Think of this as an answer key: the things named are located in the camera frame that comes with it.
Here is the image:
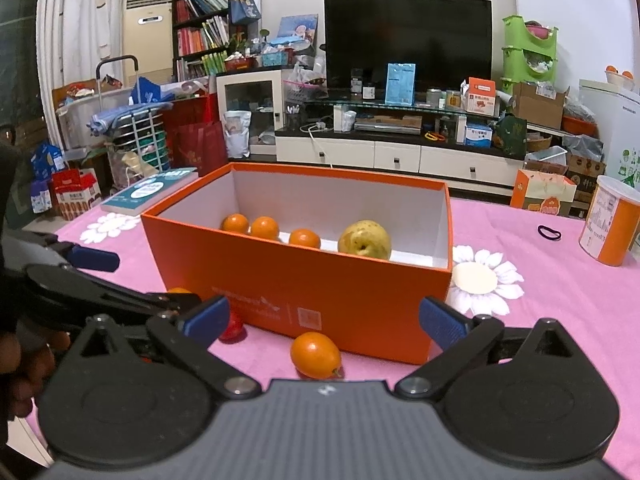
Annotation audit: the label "metal shopping trolley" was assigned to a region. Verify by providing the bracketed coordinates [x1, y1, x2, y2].
[88, 54, 171, 191]

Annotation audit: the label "white small fridge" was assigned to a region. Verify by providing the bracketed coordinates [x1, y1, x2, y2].
[579, 79, 640, 190]

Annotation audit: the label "dark bookshelf with books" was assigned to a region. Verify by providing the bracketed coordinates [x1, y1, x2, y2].
[171, 0, 246, 82]

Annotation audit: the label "orange white canister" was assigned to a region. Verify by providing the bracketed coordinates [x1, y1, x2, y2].
[578, 174, 640, 266]

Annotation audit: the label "teal paperback book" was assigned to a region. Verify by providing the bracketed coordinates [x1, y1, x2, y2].
[100, 167, 198, 216]

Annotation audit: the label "black flat television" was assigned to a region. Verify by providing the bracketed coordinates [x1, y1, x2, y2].
[324, 0, 492, 92]

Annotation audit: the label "pink tablecloth with daisies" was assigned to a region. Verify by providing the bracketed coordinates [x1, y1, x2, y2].
[56, 198, 639, 479]

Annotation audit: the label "red cherry tomato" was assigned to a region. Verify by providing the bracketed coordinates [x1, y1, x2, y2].
[219, 310, 245, 342]

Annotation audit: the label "person left hand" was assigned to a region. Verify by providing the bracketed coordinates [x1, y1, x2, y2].
[1, 332, 70, 420]

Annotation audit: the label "red gift bag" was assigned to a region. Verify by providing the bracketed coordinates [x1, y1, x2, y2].
[163, 93, 228, 177]

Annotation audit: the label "orange kumquat fruit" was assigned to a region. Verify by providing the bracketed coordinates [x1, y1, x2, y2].
[220, 214, 250, 234]
[290, 332, 343, 380]
[250, 216, 280, 240]
[288, 229, 321, 249]
[167, 287, 193, 294]

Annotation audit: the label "blue paper bag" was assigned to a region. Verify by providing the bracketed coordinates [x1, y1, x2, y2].
[385, 63, 416, 106]

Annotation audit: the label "orange white carton box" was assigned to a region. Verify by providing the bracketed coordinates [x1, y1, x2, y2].
[510, 169, 577, 217]

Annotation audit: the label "yellow pear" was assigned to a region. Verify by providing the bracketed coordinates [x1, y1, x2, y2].
[337, 220, 392, 260]

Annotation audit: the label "green stacking bins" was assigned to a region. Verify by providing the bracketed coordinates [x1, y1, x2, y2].
[501, 15, 559, 94]

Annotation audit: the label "white glass door cabinet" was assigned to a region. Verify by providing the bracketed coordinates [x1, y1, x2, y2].
[215, 67, 293, 157]

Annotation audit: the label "red white carton box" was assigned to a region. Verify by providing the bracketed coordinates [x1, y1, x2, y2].
[52, 168, 102, 221]

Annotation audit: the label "white floor air conditioner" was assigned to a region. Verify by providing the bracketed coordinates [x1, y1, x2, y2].
[122, 0, 174, 84]

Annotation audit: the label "orange cardboard box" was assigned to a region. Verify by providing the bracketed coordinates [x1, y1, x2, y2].
[142, 162, 454, 364]

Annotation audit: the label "orange white small box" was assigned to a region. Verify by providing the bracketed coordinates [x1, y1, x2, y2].
[461, 77, 496, 116]

